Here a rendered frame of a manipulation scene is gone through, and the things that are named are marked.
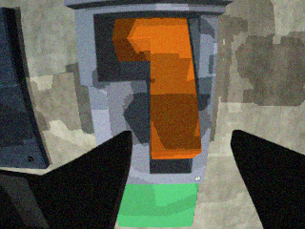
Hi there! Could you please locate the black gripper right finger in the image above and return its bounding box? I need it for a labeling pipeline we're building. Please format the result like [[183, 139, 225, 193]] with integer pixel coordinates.
[[230, 130, 305, 229]]

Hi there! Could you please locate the orange l-shaped part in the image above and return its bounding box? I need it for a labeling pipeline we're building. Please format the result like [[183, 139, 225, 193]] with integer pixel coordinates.
[[112, 16, 202, 159]]

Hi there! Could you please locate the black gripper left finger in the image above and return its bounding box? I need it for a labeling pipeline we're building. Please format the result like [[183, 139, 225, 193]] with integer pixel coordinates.
[[0, 131, 132, 229]]

